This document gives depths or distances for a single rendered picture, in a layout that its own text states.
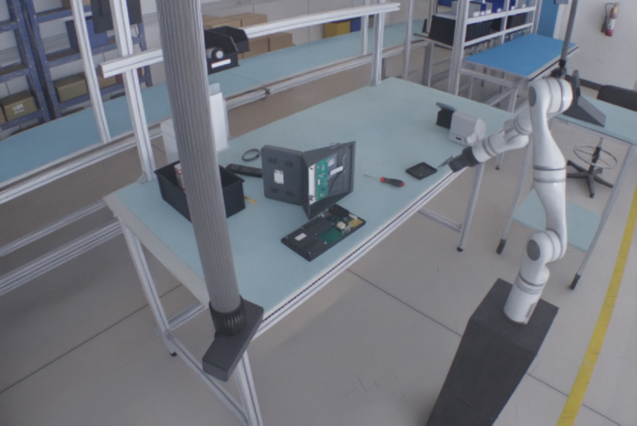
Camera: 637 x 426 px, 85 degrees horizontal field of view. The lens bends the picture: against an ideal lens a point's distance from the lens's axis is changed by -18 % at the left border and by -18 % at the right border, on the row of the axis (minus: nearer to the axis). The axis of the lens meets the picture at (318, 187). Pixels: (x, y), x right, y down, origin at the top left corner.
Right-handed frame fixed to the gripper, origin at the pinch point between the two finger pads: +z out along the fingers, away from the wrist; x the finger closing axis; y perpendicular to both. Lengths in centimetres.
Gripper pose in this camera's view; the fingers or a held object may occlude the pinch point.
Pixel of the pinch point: (439, 166)
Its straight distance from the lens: 164.6
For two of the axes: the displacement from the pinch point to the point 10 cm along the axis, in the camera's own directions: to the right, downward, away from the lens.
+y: 5.4, 8.4, -0.1
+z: -5.4, 3.5, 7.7
